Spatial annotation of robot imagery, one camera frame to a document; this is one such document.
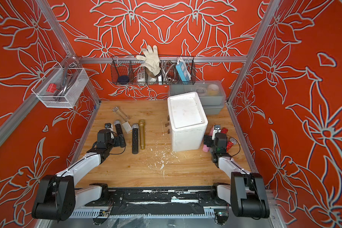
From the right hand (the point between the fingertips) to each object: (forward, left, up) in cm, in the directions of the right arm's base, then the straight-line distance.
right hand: (211, 133), depth 89 cm
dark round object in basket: (+30, +60, +20) cm, 70 cm away
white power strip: (+30, +47, +22) cm, 60 cm away
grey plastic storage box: (+21, -3, +5) cm, 22 cm away
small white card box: (+8, +58, -6) cm, 59 cm away
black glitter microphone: (-2, +50, -4) cm, 51 cm away
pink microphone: (-9, +4, +3) cm, 10 cm away
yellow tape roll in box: (+33, -5, +9) cm, 34 cm away
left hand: (-2, +62, 0) cm, 62 cm away
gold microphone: (+10, +48, -4) cm, 49 cm away
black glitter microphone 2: (-8, +55, +3) cm, 56 cm away
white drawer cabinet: (-2, +17, +15) cm, 23 cm away
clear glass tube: (+25, +71, -5) cm, 75 cm away
